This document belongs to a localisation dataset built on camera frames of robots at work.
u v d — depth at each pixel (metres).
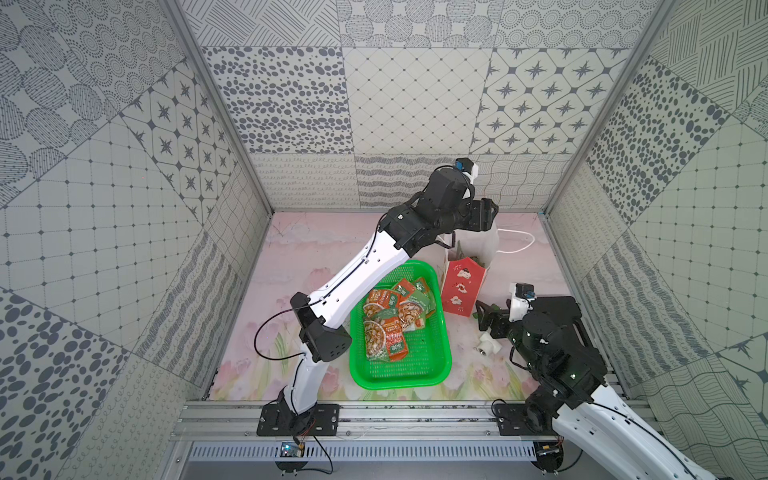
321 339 0.53
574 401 0.54
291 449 0.71
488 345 0.84
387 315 0.86
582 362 0.56
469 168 0.59
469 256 0.98
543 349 0.56
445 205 0.51
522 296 0.64
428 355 0.84
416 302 0.88
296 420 0.63
